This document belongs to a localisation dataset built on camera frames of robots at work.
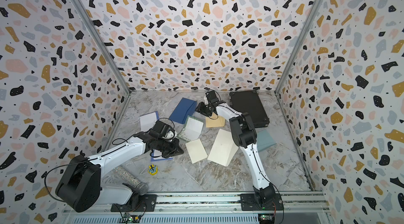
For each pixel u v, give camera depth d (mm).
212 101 897
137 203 691
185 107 1136
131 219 704
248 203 731
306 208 746
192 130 1003
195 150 917
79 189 412
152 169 833
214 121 971
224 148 930
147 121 1047
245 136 651
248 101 1094
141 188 740
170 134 816
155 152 720
